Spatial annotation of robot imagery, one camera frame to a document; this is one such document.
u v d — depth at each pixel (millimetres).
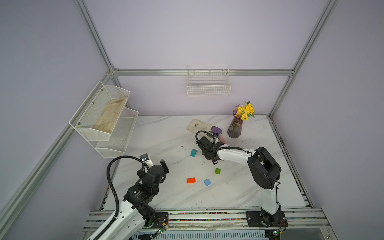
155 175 562
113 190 503
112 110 818
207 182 861
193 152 979
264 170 508
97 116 776
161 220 736
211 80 951
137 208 506
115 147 1075
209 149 728
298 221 742
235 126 990
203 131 818
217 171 904
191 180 868
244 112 886
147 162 654
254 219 730
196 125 1144
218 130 1105
